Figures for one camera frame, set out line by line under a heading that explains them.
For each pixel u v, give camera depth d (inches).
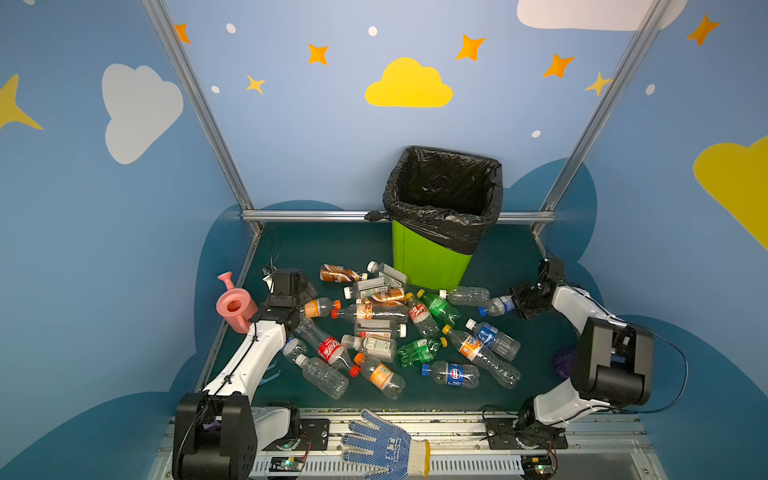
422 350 33.9
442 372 31.4
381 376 31.0
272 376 32.9
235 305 33.8
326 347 32.8
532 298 31.0
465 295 37.8
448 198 39.3
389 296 37.5
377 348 33.0
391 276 39.9
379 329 34.1
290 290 25.7
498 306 35.9
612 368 18.1
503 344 33.9
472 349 33.1
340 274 39.8
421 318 37.2
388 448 28.4
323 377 30.8
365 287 38.9
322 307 37.7
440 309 36.7
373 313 36.3
